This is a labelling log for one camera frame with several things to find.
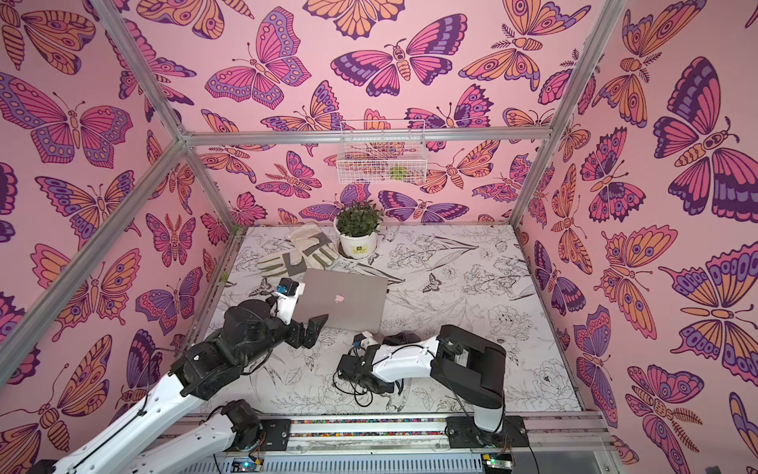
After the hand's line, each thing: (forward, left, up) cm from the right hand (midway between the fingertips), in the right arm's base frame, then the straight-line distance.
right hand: (404, 340), depth 86 cm
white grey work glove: (+38, +34, -1) cm, 51 cm away
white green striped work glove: (+29, +45, -3) cm, 54 cm away
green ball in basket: (+55, +2, +19) cm, 58 cm away
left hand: (-1, +22, +20) cm, 30 cm away
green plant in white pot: (+33, +16, +13) cm, 39 cm away
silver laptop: (+15, +17, -5) cm, 24 cm away
